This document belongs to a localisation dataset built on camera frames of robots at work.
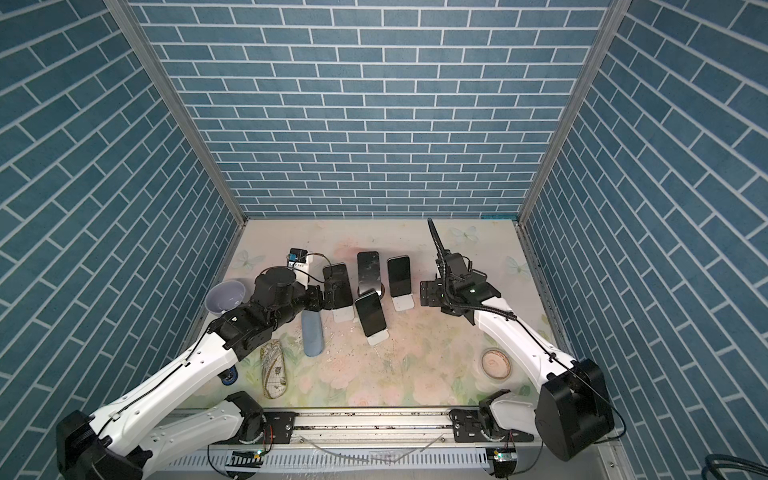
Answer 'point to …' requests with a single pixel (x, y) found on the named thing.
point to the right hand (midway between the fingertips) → (430, 286)
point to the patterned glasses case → (274, 373)
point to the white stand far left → (345, 314)
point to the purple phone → (336, 287)
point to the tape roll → (496, 365)
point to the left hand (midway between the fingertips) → (328, 281)
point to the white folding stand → (403, 302)
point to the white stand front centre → (378, 337)
